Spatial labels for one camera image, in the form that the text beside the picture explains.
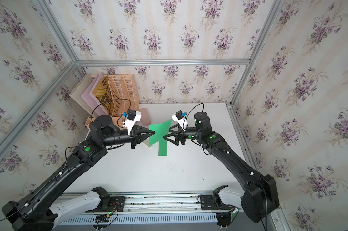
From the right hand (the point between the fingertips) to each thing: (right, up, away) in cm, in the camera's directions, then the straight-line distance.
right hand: (169, 134), depth 70 cm
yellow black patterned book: (-47, +25, +27) cm, 59 cm away
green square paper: (-5, -12, +23) cm, 27 cm away
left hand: (-6, +1, -11) cm, 12 cm away
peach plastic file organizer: (-39, +25, +47) cm, 66 cm away
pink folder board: (-50, +21, +17) cm, 57 cm away
